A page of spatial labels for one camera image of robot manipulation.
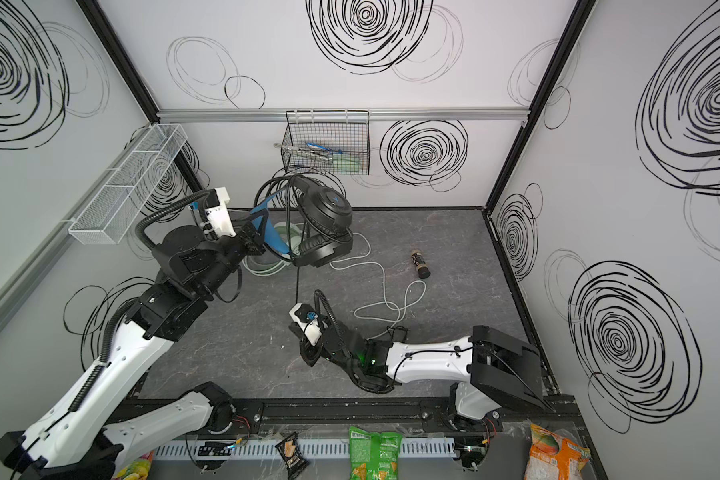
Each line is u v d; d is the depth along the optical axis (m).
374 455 0.66
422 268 1.00
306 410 0.77
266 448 0.70
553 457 0.65
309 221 0.49
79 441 0.38
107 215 0.72
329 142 0.89
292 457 0.67
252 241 0.53
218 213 0.52
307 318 0.60
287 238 0.55
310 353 0.63
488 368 0.42
